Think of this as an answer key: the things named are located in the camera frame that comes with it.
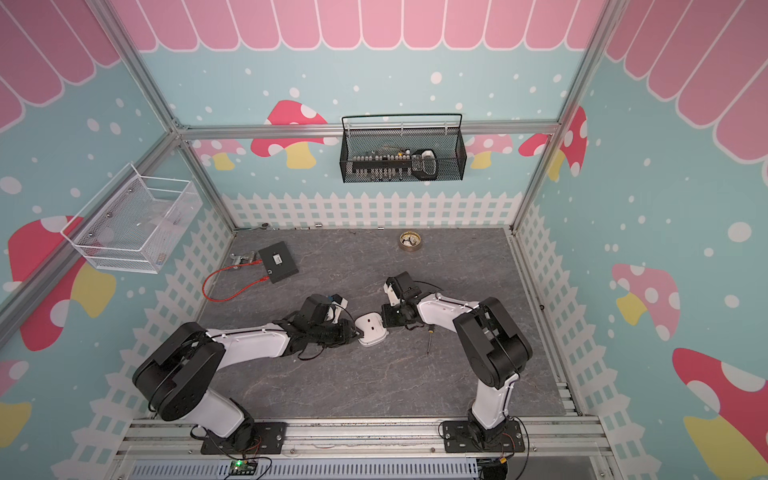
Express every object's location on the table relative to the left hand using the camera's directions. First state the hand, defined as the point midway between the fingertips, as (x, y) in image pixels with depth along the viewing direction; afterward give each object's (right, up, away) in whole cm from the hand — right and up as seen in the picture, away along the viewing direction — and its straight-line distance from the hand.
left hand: (360, 339), depth 88 cm
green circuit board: (-27, -27, -15) cm, 42 cm away
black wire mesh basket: (+6, +60, +9) cm, 61 cm away
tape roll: (+16, +31, +28) cm, 44 cm away
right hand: (+7, +5, +6) cm, 11 cm away
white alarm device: (+4, +3, +2) cm, 5 cm away
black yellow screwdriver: (+21, +1, +4) cm, 22 cm away
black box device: (-32, +22, +20) cm, 44 cm away
